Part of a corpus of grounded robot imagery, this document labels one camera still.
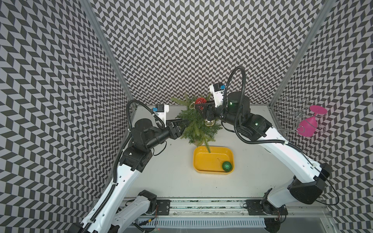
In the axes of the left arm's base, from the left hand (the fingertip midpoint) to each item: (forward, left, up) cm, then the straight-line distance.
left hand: (185, 123), depth 62 cm
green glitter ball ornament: (-7, -22, -32) cm, 40 cm away
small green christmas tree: (+3, -6, -10) cm, 11 cm away
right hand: (+6, -7, +3) cm, 10 cm away
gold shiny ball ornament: (+5, -11, -7) cm, 14 cm away
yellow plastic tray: (-3, -10, -35) cm, 37 cm away
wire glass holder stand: (+27, -70, -23) cm, 79 cm away
